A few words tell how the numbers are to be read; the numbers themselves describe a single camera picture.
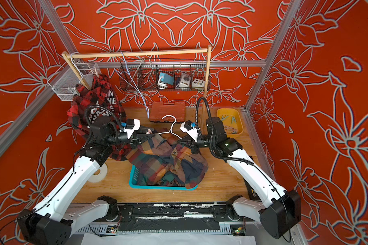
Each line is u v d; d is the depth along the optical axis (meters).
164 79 0.85
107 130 0.54
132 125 0.52
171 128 0.63
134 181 0.77
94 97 0.71
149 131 0.63
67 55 0.59
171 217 0.73
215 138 0.55
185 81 0.90
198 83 0.94
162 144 0.70
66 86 0.81
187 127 0.58
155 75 1.01
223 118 1.14
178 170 0.65
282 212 0.38
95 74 0.73
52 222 0.38
